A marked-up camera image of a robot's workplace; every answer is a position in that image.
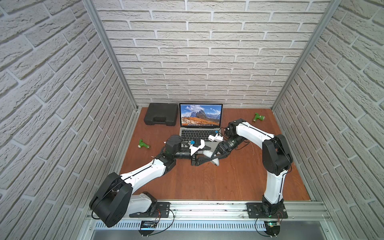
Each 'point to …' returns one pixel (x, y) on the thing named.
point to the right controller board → (272, 228)
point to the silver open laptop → (199, 121)
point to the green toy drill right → (258, 116)
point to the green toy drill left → (141, 143)
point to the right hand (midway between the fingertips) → (217, 159)
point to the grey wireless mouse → (209, 154)
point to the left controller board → (147, 227)
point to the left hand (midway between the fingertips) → (211, 153)
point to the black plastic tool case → (162, 113)
